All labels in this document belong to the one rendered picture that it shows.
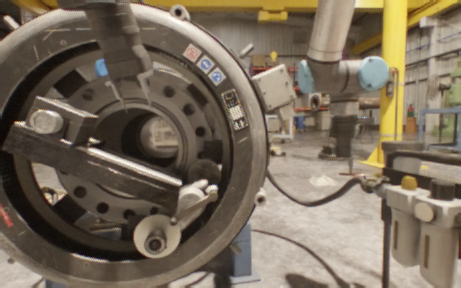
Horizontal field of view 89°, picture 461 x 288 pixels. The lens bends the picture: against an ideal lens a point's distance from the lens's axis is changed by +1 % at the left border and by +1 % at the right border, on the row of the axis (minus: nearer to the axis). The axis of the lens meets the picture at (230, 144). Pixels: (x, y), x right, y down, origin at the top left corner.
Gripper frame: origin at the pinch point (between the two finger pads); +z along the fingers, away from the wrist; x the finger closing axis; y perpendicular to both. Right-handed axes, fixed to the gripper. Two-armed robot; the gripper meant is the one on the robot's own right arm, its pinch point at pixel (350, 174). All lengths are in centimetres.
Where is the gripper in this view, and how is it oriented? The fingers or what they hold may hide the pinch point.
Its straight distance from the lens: 93.6
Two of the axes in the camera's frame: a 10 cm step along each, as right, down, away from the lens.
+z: 0.2, 10.0, 0.9
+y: -9.5, -0.1, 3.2
